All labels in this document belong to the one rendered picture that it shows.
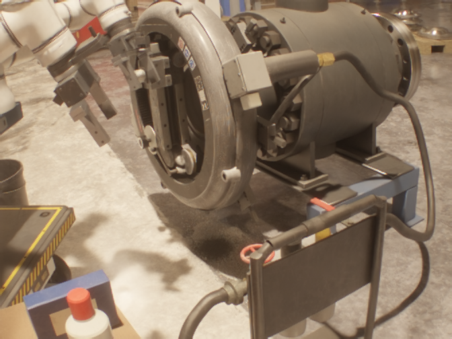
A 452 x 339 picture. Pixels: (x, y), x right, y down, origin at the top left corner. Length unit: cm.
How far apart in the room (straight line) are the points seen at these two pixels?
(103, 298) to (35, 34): 51
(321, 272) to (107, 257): 114
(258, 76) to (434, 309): 95
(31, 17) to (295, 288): 78
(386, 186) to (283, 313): 96
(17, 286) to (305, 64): 103
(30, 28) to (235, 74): 62
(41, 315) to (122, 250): 126
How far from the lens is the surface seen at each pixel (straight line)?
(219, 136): 149
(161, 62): 168
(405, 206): 215
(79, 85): 99
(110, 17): 140
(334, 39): 187
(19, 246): 166
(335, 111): 185
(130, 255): 209
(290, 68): 147
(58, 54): 101
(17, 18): 100
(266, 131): 150
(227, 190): 161
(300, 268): 111
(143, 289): 188
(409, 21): 651
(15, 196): 214
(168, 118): 183
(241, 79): 137
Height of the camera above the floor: 109
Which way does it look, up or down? 24 degrees down
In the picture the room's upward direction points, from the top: 5 degrees counter-clockwise
